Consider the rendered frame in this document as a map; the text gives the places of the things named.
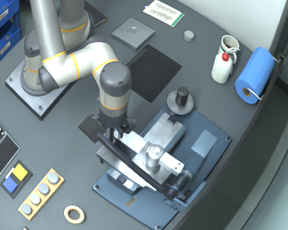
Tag grey square nest plate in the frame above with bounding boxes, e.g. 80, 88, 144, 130
110, 16, 157, 52

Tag black knurled spring roller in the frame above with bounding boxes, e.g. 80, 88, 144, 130
170, 170, 193, 193

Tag silver gauge cylinder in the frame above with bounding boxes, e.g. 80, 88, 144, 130
144, 142, 165, 174

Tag silver slide plate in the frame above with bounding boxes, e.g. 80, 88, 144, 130
142, 112, 187, 155

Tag white bottle with red cap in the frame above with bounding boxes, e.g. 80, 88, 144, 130
210, 52, 234, 85

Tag wooden disc tray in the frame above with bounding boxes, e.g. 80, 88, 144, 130
17, 167, 65, 221

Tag tan ring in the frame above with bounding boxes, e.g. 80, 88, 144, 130
63, 205, 86, 225

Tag blue bin rack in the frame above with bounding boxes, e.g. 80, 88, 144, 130
0, 0, 23, 70

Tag white paper with green edge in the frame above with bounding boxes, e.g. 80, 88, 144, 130
142, 0, 186, 28

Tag grey square base plate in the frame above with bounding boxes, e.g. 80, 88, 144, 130
4, 58, 76, 122

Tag blue hardness gauge body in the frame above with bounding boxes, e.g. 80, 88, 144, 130
91, 105, 232, 230

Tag black flat tray device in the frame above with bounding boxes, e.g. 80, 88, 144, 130
0, 120, 21, 188

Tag grey disc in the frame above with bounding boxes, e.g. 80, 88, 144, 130
47, 172, 60, 184
29, 193, 42, 206
21, 203, 33, 215
38, 182, 50, 195

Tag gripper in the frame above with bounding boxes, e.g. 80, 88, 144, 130
97, 114, 137, 142

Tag blue block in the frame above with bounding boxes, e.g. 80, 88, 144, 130
2, 176, 18, 193

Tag dark notebook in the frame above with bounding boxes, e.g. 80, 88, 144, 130
83, 0, 108, 28

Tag black rubber mat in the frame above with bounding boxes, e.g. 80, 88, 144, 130
126, 44, 183, 104

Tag black small block tray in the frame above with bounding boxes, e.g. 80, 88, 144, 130
0, 159, 34, 200

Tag white mug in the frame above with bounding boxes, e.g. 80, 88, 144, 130
217, 35, 240, 65

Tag grey cylindrical plug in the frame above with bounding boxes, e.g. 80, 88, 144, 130
183, 30, 195, 43

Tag yellow block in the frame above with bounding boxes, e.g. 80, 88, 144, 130
12, 163, 29, 182

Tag blue paper towel roll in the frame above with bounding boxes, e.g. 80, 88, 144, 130
231, 46, 276, 105

